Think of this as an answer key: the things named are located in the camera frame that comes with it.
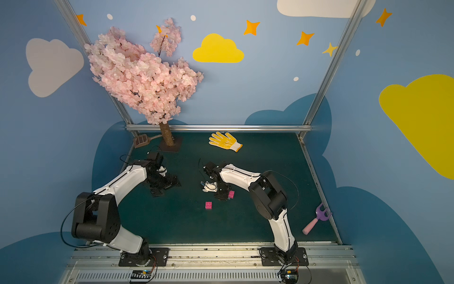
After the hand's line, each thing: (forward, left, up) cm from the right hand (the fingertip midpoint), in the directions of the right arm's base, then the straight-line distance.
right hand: (225, 192), depth 93 cm
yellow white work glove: (+38, +2, -2) cm, 38 cm away
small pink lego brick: (-3, -3, +6) cm, 8 cm away
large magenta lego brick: (-8, +8, 0) cm, 11 cm away
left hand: (-2, +27, +6) cm, 27 cm away
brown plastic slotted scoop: (+33, +59, +2) cm, 67 cm away
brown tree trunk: (+31, +39, +11) cm, 51 cm away
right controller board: (-35, -30, -5) cm, 46 cm away
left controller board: (-38, +33, -4) cm, 50 cm away
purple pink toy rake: (-9, -48, -1) cm, 49 cm away
